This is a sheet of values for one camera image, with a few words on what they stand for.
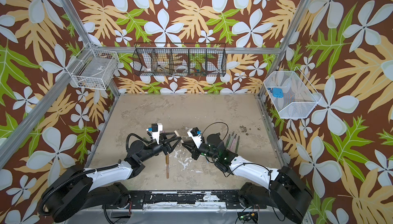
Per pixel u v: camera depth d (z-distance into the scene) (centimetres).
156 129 66
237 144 95
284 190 41
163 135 72
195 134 66
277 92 86
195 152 67
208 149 66
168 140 68
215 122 67
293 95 83
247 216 74
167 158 87
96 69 86
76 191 42
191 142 68
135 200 74
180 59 97
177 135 74
